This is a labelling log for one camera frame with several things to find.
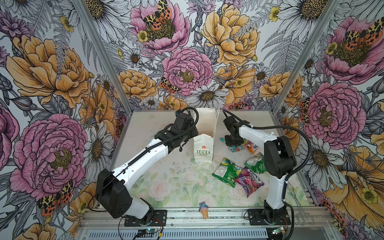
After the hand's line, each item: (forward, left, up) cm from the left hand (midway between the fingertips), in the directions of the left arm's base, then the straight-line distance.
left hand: (195, 133), depth 80 cm
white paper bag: (-4, -4, -3) cm, 7 cm away
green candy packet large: (-14, -18, -18) cm, 29 cm away
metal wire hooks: (-35, -53, -22) cm, 67 cm away
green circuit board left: (-40, +22, -23) cm, 51 cm away
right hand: (+2, -24, -18) cm, 30 cm away
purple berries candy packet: (-20, -29, -17) cm, 39 cm away
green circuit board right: (-41, -38, -23) cm, 60 cm away
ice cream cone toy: (-31, -4, -19) cm, 37 cm away
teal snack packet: (+1, -24, -17) cm, 30 cm away
